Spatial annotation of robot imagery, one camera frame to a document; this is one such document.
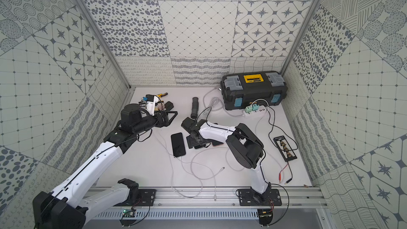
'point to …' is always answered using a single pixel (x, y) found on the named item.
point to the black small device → (169, 105)
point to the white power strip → (261, 109)
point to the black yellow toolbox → (265, 88)
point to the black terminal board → (287, 153)
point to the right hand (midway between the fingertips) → (200, 142)
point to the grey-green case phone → (198, 146)
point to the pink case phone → (215, 143)
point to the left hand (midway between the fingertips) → (167, 108)
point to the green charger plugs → (254, 107)
